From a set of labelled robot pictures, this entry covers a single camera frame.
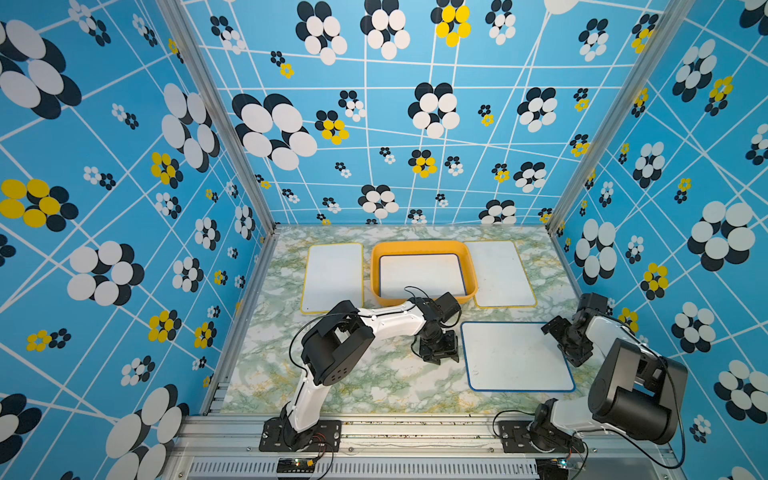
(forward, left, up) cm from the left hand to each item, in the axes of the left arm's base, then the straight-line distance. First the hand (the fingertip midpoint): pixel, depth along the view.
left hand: (459, 360), depth 84 cm
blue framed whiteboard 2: (+3, -18, -4) cm, 18 cm away
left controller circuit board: (-24, +43, -5) cm, 49 cm away
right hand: (+7, -32, -2) cm, 33 cm away
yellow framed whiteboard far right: (+32, -21, -5) cm, 38 cm away
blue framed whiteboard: (+32, +2, -3) cm, 32 cm away
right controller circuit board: (-24, -19, -4) cm, 31 cm away
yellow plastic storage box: (+40, -6, +2) cm, 40 cm away
